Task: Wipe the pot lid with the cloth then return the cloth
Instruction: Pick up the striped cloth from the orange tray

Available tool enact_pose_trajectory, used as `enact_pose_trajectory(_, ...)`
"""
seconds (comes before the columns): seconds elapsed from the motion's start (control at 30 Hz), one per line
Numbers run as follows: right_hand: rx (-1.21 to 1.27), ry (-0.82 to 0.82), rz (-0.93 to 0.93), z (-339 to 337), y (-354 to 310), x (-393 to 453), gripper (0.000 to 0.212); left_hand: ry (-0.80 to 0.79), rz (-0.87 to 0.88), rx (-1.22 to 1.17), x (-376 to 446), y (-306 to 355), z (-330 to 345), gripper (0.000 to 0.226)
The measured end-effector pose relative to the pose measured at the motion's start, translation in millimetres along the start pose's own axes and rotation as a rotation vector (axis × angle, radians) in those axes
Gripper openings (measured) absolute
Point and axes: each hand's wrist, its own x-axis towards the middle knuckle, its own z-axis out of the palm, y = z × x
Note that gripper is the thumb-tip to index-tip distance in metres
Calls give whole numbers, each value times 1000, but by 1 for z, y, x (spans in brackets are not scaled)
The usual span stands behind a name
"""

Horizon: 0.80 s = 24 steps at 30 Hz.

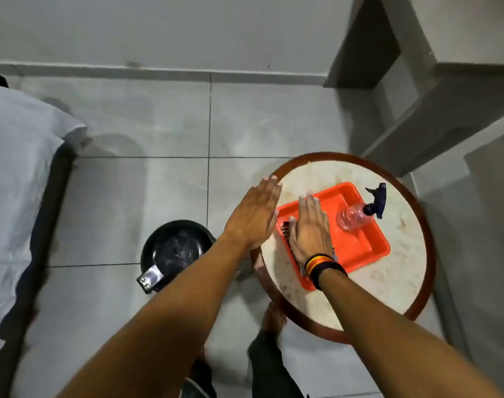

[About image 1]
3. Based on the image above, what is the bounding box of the person's left hand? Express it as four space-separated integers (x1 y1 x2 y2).
222 176 283 252

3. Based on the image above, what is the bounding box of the person's right hand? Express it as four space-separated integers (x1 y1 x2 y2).
288 193 335 261

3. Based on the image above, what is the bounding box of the person's left forearm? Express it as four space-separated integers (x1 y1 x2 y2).
57 234 277 398

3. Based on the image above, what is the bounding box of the person's right forearm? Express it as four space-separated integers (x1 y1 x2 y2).
318 267 504 398

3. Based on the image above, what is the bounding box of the black bristle brush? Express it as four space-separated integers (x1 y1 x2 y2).
280 221 296 261

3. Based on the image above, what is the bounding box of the clear spray bottle blue nozzle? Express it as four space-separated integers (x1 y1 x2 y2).
336 183 387 232

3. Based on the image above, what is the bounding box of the striped yellow red wristband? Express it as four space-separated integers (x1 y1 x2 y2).
304 253 335 276

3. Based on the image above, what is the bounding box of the orange plastic tray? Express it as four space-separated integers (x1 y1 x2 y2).
275 182 391 291

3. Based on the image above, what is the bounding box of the black wristband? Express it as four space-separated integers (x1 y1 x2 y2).
308 261 349 291

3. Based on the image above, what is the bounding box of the person's right foot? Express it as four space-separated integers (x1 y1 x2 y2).
260 302 288 337

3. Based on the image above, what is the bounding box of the round table wooden rim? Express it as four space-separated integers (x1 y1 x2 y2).
250 152 437 345

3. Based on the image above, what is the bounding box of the black frying pan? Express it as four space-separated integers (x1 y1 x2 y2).
137 220 217 295

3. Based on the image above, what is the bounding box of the person's right leg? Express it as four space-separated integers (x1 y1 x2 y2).
247 331 307 398

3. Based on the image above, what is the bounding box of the person's leg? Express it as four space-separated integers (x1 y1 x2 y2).
181 351 218 398
247 331 307 398

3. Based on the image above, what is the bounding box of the person's left leg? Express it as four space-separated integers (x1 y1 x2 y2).
181 351 218 398

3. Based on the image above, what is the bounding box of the grey concrete shelf unit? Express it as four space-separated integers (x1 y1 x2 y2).
323 0 504 179

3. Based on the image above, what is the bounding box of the white bed sheet mattress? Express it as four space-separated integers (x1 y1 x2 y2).
0 83 89 365

